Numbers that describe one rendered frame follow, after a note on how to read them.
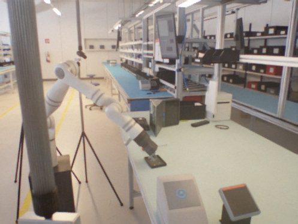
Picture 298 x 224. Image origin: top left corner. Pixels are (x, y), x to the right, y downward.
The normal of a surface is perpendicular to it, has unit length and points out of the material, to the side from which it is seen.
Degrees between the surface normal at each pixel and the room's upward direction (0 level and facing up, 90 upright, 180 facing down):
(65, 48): 90
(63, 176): 90
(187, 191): 30
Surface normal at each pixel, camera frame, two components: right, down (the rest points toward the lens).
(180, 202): 0.09, -0.71
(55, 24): 0.23, 0.26
